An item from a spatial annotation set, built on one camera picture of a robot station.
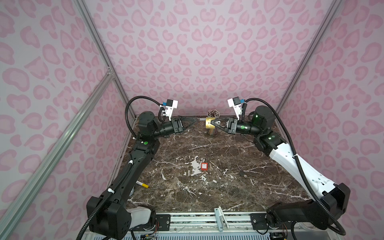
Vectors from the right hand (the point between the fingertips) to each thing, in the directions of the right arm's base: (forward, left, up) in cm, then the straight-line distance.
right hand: (214, 123), depth 60 cm
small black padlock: (-2, -19, -42) cm, 46 cm away
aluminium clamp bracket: (-27, -5, -39) cm, 48 cm away
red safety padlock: (0, +3, -39) cm, 39 cm away
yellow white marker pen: (-11, +39, -41) cm, 58 cm away
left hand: (+2, +8, 0) cm, 8 cm away
